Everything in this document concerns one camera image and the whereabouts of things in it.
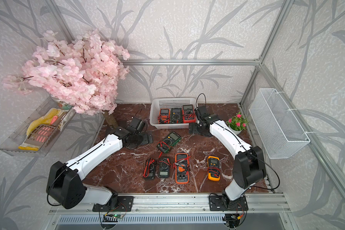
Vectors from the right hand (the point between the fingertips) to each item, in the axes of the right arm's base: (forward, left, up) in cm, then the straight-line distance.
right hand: (196, 130), depth 88 cm
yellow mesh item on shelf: (-7, +73, +22) cm, 77 cm away
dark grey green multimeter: (-19, +19, -9) cm, 29 cm away
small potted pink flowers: (+5, -26, -1) cm, 27 cm away
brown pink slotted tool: (-17, +69, +22) cm, 75 cm away
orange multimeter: (+18, +22, -9) cm, 30 cm away
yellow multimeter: (-20, -10, -10) cm, 25 cm away
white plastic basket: (+30, +27, -6) cm, 41 cm away
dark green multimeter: (+20, +13, -10) cm, 26 cm away
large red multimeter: (+15, +4, -3) cm, 16 cm away
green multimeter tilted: (-5, +19, -9) cm, 22 cm away
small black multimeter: (-20, +28, -10) cm, 36 cm away
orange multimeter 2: (-20, +9, -10) cm, 24 cm away
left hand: (-6, +29, -1) cm, 30 cm away
